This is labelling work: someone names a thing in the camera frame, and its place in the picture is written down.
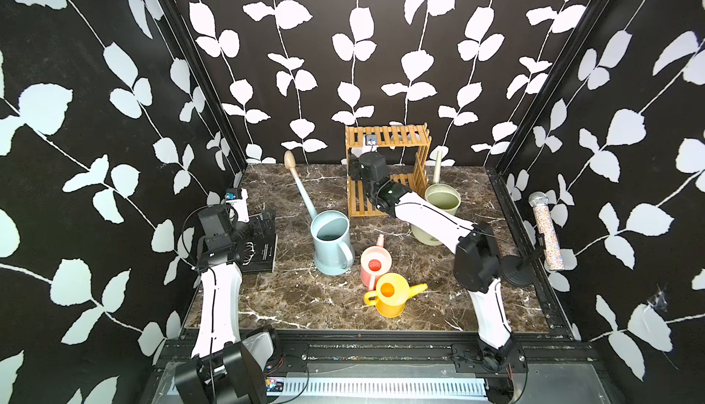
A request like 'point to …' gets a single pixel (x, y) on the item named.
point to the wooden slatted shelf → (418, 135)
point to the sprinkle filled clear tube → (546, 230)
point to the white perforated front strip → (301, 387)
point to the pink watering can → (375, 261)
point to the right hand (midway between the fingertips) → (358, 150)
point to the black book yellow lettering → (261, 243)
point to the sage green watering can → (442, 196)
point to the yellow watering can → (391, 295)
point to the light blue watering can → (334, 253)
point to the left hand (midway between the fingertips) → (259, 209)
